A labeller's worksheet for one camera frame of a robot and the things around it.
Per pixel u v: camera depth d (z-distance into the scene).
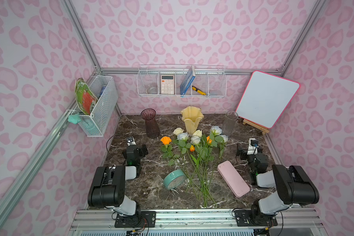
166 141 1.00
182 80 0.98
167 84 0.95
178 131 1.04
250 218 0.72
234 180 0.83
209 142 0.98
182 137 1.00
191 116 0.98
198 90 0.98
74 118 0.62
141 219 0.72
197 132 1.01
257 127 1.07
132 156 0.72
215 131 1.02
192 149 0.96
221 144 0.97
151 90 0.94
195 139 0.96
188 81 0.88
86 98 0.75
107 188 0.45
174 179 0.75
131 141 0.81
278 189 0.50
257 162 0.69
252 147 0.77
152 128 0.98
